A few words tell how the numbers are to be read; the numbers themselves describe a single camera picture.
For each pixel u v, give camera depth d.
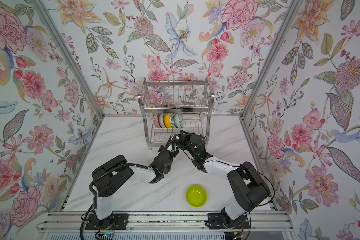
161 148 0.82
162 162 0.68
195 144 0.65
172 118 1.05
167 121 1.04
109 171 0.53
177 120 1.04
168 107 1.20
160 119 1.04
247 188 0.45
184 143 0.78
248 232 0.72
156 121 1.03
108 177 0.50
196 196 0.82
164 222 0.75
